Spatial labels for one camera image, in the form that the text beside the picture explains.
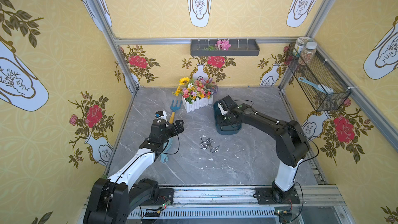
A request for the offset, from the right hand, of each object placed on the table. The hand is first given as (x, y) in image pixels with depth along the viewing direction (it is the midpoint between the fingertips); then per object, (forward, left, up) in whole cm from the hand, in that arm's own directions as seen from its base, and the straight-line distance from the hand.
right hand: (223, 118), depth 94 cm
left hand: (-7, +30, +5) cm, 31 cm away
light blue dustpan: (-24, +32, -4) cm, 40 cm away
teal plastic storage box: (-4, -2, -8) cm, 9 cm away
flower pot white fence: (+12, +17, +8) cm, 22 cm away
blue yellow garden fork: (+11, +34, -8) cm, 37 cm away
